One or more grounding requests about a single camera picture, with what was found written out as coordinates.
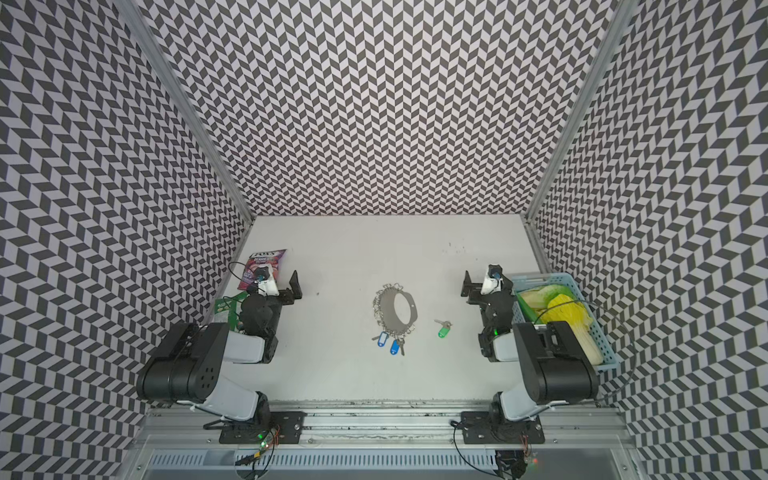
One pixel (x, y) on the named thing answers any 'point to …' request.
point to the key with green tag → (446, 327)
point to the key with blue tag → (395, 346)
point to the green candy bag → (232, 305)
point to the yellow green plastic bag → (556, 303)
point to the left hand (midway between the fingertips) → (281, 274)
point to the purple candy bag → (255, 260)
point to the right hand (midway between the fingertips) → (481, 276)
